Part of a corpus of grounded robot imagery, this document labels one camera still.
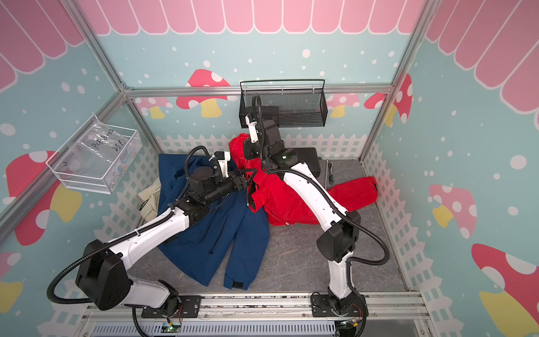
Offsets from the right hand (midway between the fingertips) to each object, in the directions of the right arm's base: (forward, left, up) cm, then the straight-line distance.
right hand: (245, 140), depth 76 cm
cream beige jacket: (-6, +47, -29) cm, 56 cm away
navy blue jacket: (-19, +9, -30) cm, 37 cm away
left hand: (-10, -3, -8) cm, 13 cm away
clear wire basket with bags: (-7, +53, -2) cm, 53 cm away
